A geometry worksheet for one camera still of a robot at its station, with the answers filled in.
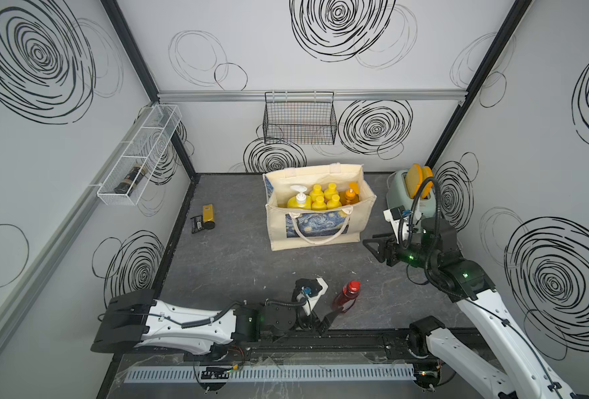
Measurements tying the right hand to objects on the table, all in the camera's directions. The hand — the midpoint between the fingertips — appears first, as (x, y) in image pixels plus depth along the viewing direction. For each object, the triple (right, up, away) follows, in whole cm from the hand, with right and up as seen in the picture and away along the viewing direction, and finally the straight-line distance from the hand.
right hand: (371, 241), depth 69 cm
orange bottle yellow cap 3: (-14, +10, +13) cm, 21 cm away
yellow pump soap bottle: (-20, +11, +12) cm, 26 cm away
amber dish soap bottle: (-3, +12, +17) cm, 21 cm away
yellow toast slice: (+22, +19, +22) cm, 37 cm away
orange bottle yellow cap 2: (-9, +14, +16) cm, 24 cm away
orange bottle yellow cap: (-14, +14, +17) cm, 26 cm away
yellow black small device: (-58, +3, +30) cm, 66 cm away
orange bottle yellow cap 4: (-8, +10, +14) cm, 20 cm away
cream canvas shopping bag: (-23, +2, +14) cm, 27 cm away
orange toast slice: (+26, +21, +20) cm, 39 cm away
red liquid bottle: (-7, -16, 0) cm, 17 cm away
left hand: (-11, -15, -2) cm, 19 cm away
